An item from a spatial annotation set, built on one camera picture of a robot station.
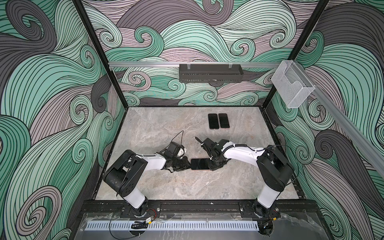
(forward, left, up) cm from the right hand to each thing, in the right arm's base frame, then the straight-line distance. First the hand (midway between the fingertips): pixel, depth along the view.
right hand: (213, 168), depth 88 cm
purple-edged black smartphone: (+35, -11, +1) cm, 37 cm away
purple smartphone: (+4, +8, -3) cm, 9 cm away
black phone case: (+34, -3, +3) cm, 34 cm away
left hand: (+1, +13, +1) cm, 13 cm away
